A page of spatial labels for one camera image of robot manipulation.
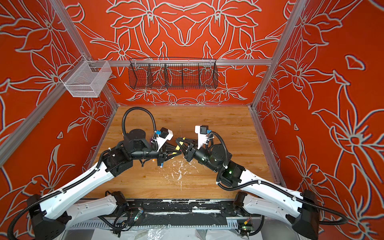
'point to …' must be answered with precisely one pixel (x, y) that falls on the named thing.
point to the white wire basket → (86, 78)
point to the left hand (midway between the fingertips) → (179, 150)
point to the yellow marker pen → (177, 148)
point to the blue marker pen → (161, 166)
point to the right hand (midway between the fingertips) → (174, 141)
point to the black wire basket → (172, 73)
